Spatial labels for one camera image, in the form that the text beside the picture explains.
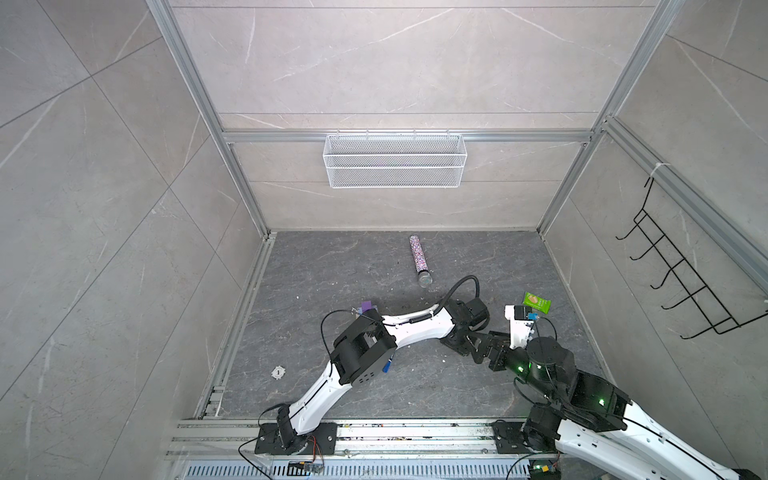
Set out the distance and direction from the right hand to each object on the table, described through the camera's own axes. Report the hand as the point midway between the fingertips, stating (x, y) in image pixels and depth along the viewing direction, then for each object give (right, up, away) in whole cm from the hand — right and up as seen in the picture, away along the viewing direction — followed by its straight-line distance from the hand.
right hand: (474, 332), depth 70 cm
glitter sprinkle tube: (-9, +16, +37) cm, 41 cm away
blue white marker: (-21, -13, +14) cm, 29 cm away
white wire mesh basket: (-18, +51, +31) cm, 63 cm away
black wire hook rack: (+46, +6, -11) cm, 48 cm away
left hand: (+2, -8, +19) cm, 21 cm away
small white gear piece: (-53, -15, +15) cm, 57 cm away
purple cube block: (-28, +2, +28) cm, 40 cm away
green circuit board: (+17, -33, 0) cm, 37 cm away
